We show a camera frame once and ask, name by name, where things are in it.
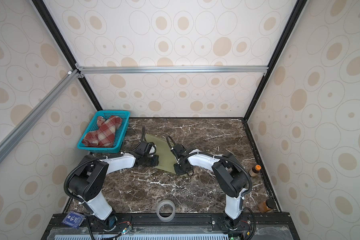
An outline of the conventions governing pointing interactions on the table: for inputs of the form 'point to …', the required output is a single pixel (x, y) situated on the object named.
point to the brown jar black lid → (265, 206)
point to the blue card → (74, 219)
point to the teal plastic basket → (120, 131)
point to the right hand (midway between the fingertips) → (180, 171)
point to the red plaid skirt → (104, 137)
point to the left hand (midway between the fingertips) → (163, 159)
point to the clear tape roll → (166, 201)
